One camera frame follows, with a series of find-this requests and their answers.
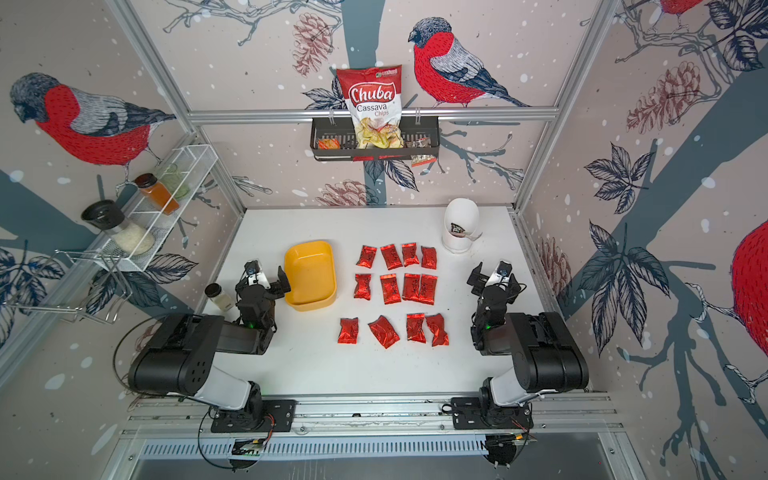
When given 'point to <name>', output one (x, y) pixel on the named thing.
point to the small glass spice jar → (221, 299)
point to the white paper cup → (461, 225)
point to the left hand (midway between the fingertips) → (269, 264)
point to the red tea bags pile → (437, 327)
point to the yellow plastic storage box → (310, 270)
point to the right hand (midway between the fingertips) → (494, 266)
